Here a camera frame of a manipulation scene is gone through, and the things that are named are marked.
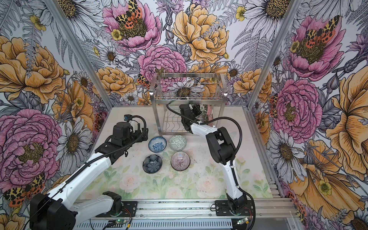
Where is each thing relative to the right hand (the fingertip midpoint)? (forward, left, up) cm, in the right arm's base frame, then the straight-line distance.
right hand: (200, 107), depth 99 cm
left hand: (-23, +36, +3) cm, 43 cm away
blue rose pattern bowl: (-19, +30, -14) cm, 38 cm away
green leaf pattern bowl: (-1, -3, -8) cm, 9 cm away
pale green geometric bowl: (-18, +16, -15) cm, 29 cm away
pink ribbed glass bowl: (-31, +14, -14) cm, 37 cm away
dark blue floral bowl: (-32, +31, -15) cm, 48 cm away
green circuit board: (-61, +43, -16) cm, 76 cm away
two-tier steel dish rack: (+22, +21, -2) cm, 31 cm away
